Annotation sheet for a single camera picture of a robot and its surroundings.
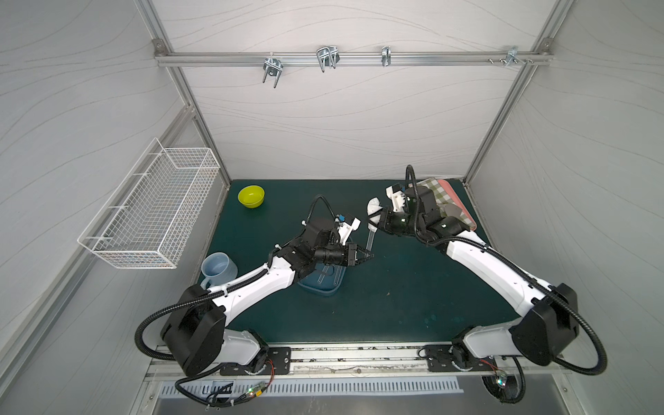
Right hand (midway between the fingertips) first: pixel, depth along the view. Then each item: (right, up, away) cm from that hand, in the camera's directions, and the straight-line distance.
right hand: (366, 218), depth 77 cm
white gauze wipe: (+2, +4, -1) cm, 5 cm away
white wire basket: (-59, +2, -7) cm, 60 cm away
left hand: (+2, -11, -5) cm, 12 cm away
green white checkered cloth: (+38, +3, +32) cm, 50 cm away
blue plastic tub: (-13, -23, +12) cm, 29 cm away
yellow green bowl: (-47, +7, +35) cm, 59 cm away
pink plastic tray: (+44, +5, +34) cm, 56 cm away
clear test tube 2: (-12, -14, -12) cm, 22 cm away
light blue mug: (-52, -19, +14) cm, 57 cm away
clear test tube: (+1, -6, -2) cm, 7 cm away
